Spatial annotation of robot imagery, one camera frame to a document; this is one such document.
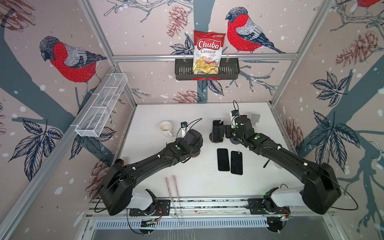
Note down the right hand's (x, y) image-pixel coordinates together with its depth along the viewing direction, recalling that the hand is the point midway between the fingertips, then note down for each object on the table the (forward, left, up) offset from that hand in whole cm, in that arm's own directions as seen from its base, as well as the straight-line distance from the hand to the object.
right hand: (224, 128), depth 84 cm
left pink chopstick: (-30, +30, -17) cm, 46 cm away
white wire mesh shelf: (-3, +66, +16) cm, 68 cm away
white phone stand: (+16, -23, -10) cm, 30 cm away
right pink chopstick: (-34, +24, -18) cm, 45 cm away
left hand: (-6, +17, -1) cm, 18 cm away
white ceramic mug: (+8, +38, -12) cm, 41 cm away
